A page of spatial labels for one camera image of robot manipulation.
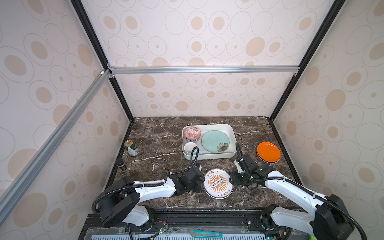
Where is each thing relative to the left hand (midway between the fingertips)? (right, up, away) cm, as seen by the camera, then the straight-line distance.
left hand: (207, 184), depth 82 cm
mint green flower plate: (+8, +22, +22) cm, 32 cm away
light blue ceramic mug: (-11, +19, +8) cm, 24 cm away
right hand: (+15, +2, +2) cm, 15 cm away
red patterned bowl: (-9, +28, +24) cm, 38 cm away
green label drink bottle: (-45, +19, +10) cm, 50 cm away
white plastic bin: (+17, +32, +24) cm, 43 cm away
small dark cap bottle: (-49, +12, +2) cm, 50 cm away
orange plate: (+41, +16, +15) cm, 47 cm away
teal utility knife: (-4, -19, -12) cm, 23 cm away
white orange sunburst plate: (+6, -1, +3) cm, 7 cm away
